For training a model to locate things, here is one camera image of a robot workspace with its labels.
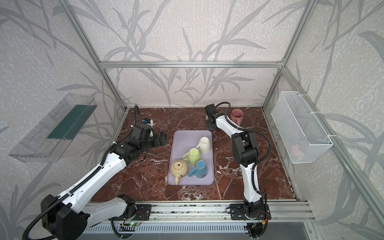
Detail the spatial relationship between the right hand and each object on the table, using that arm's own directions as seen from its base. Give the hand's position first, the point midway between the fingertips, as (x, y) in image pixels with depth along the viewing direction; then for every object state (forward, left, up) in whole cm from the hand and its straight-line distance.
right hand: (213, 120), depth 103 cm
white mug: (-20, +7, 0) cm, 21 cm away
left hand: (-19, +30, +15) cm, 39 cm away
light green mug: (-28, +13, +3) cm, 32 cm away
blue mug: (-36, +9, +1) cm, 37 cm away
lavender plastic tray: (-15, +21, -3) cm, 26 cm away
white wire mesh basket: (-32, -34, +28) cm, 54 cm away
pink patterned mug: (+2, -16, +3) cm, 16 cm away
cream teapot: (-35, +20, +2) cm, 41 cm away
